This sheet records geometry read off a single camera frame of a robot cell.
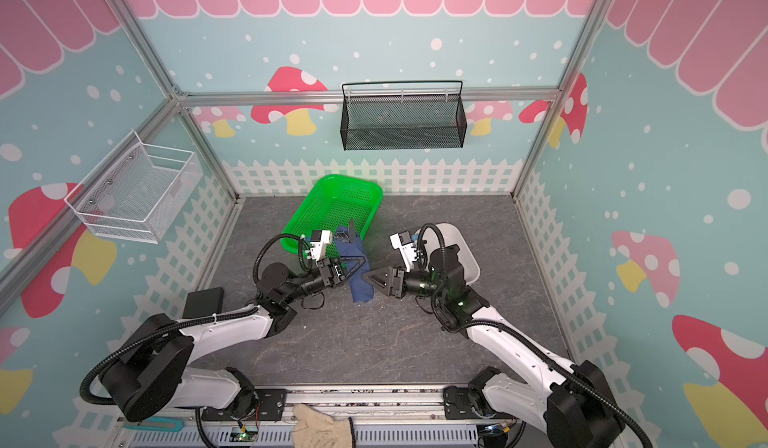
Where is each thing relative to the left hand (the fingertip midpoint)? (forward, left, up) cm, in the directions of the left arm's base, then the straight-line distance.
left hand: (366, 268), depth 70 cm
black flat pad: (+2, +53, -26) cm, 59 cm away
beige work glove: (-30, +12, -25) cm, 41 cm away
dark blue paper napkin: (-3, +1, -1) cm, 3 cm away
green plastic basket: (+44, +19, -24) cm, 54 cm away
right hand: (-3, 0, +1) cm, 3 cm away
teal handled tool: (-30, +50, -26) cm, 64 cm away
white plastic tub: (+25, -26, -20) cm, 41 cm away
